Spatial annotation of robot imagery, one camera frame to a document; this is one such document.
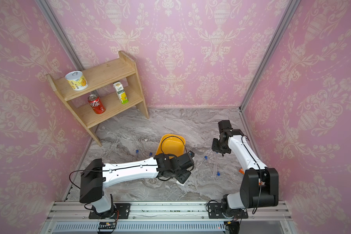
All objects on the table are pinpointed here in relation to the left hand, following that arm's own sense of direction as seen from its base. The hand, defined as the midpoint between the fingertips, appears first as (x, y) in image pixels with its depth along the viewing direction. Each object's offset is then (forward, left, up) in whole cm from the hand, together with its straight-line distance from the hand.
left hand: (185, 174), depth 76 cm
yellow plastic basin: (+22, +8, -7) cm, 24 cm away
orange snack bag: (+5, -33, -7) cm, 34 cm away
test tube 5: (+7, -21, -10) cm, 25 cm away
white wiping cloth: (-2, +2, -10) cm, 10 cm away
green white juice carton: (+42, +39, +21) cm, 62 cm away
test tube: (+19, +32, -11) cm, 38 cm away
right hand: (+16, -19, +1) cm, 25 cm away
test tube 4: (+11, -20, -8) cm, 24 cm away
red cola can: (+33, +51, +19) cm, 64 cm away
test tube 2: (+17, +22, -10) cm, 29 cm away
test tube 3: (+6, -16, -9) cm, 19 cm away
